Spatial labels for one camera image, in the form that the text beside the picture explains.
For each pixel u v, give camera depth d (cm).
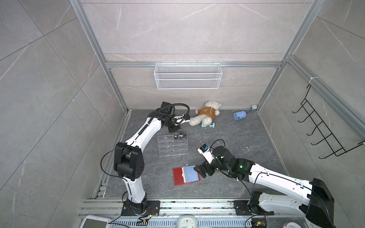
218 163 60
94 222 66
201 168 65
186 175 84
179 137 93
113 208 75
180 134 93
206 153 66
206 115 106
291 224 67
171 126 78
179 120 75
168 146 97
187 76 101
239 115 110
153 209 73
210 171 66
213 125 106
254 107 122
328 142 62
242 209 76
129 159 48
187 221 68
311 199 41
